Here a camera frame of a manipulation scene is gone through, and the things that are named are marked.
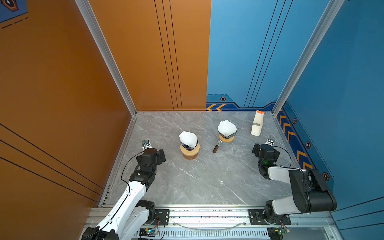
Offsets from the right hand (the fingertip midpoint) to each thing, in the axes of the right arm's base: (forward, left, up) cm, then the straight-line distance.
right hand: (263, 146), depth 93 cm
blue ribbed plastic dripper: (-3, +47, +5) cm, 48 cm away
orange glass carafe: (-5, +44, -4) cm, 45 cm away
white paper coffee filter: (0, +47, +9) cm, 47 cm away
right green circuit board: (-43, +4, -9) cm, 44 cm away
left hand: (-7, +67, +7) cm, 67 cm away
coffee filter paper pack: (+24, -4, -5) cm, 25 cm away
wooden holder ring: (+1, +24, +6) cm, 25 cm away
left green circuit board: (-43, +64, -7) cm, 78 cm away
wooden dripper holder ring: (-6, +46, +2) cm, 46 cm away
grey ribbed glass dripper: (+1, +23, +9) cm, 25 cm away
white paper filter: (+6, +24, +12) cm, 27 cm away
